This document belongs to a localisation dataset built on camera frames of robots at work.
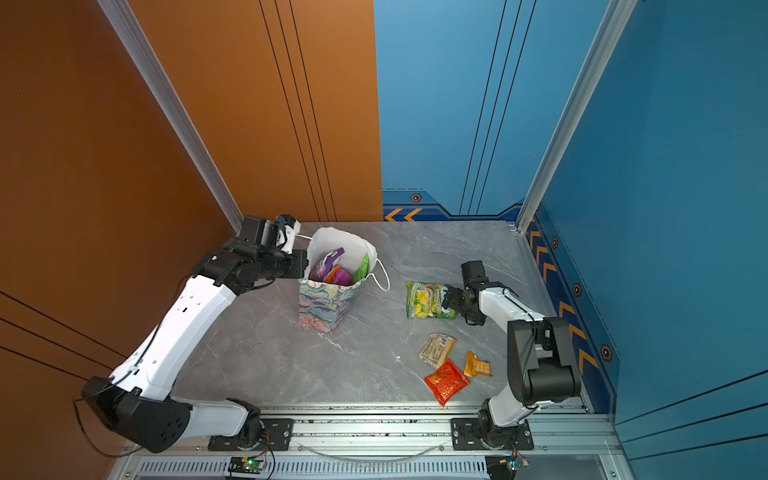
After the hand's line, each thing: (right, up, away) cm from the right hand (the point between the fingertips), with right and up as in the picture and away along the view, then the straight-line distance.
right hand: (455, 306), depth 94 cm
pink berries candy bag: (-39, +14, -11) cm, 43 cm away
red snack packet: (-5, -18, -14) cm, 23 cm away
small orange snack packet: (+3, -15, -10) cm, 18 cm away
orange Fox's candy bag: (-38, +10, -7) cm, 40 cm away
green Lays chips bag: (-28, +12, -11) cm, 32 cm away
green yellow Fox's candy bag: (-10, +2, +1) cm, 10 cm away
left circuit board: (-54, -33, -23) cm, 68 cm away
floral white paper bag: (-38, +3, -15) cm, 41 cm away
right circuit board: (+7, -34, -23) cm, 42 cm away
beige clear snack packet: (-7, -11, -8) cm, 15 cm away
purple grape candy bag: (-35, +9, -5) cm, 36 cm away
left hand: (-41, +16, -18) cm, 48 cm away
